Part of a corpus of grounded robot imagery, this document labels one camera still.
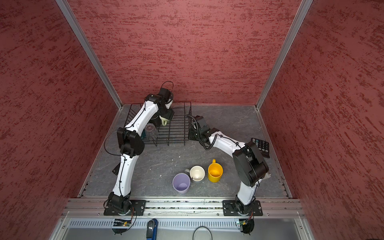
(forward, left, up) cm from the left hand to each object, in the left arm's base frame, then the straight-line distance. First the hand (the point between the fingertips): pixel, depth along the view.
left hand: (165, 116), depth 97 cm
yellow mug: (-32, -32, -11) cm, 47 cm away
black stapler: (-33, +25, -9) cm, 42 cm away
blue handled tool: (-60, -2, -7) cm, 60 cm away
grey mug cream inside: (-33, -22, -11) cm, 41 cm away
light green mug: (-3, 0, 0) cm, 3 cm away
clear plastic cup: (-9, +9, -5) cm, 13 cm away
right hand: (-14, -16, -4) cm, 22 cm away
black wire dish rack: (-3, -7, -11) cm, 13 cm away
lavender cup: (-39, -13, -8) cm, 42 cm away
